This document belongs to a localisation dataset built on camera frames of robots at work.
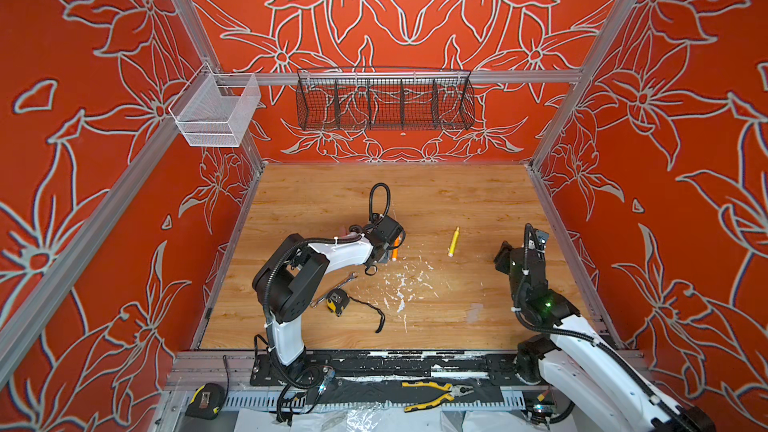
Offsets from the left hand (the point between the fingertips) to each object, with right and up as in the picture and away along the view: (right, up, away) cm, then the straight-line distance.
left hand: (373, 248), depth 95 cm
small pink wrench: (-14, -12, -10) cm, 21 cm away
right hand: (+38, +4, -13) cm, 41 cm away
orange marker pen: (+7, -1, 0) cm, 7 cm away
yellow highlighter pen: (+26, +2, +1) cm, 27 cm away
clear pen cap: (+29, -16, -13) cm, 35 cm away
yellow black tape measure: (-38, -30, -28) cm, 56 cm away
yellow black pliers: (+20, -29, -25) cm, 43 cm away
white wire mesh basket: (-51, +45, -2) cm, 68 cm away
